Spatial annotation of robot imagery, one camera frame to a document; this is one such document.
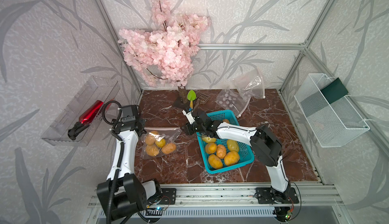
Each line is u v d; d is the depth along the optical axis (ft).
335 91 2.31
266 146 1.69
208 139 2.92
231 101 3.65
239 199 2.42
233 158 2.64
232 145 2.83
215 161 2.61
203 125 2.28
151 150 2.71
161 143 2.77
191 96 3.88
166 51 2.03
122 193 1.42
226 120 3.15
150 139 2.71
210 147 2.71
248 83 3.67
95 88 2.58
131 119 1.99
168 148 2.76
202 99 3.70
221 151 2.71
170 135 2.92
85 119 2.03
